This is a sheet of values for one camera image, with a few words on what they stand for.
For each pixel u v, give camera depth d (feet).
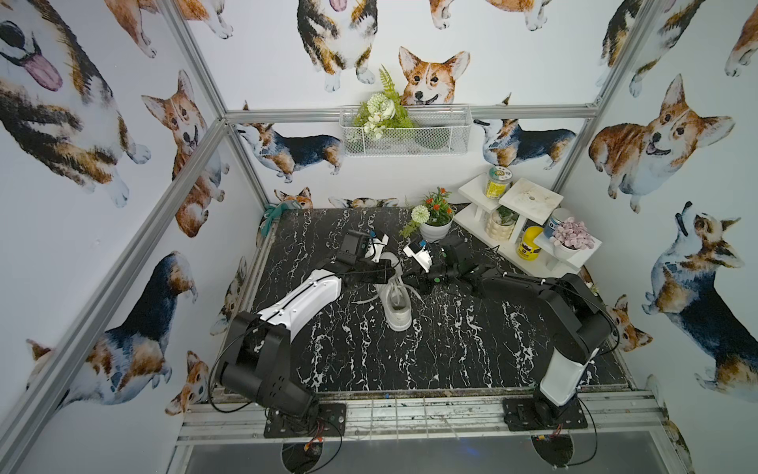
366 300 3.14
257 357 1.42
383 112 2.57
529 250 3.27
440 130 3.03
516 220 3.30
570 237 2.61
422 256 2.62
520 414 2.41
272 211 3.95
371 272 2.45
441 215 3.32
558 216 2.82
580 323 1.60
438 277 2.56
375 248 2.45
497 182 3.21
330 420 2.41
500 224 3.55
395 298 2.88
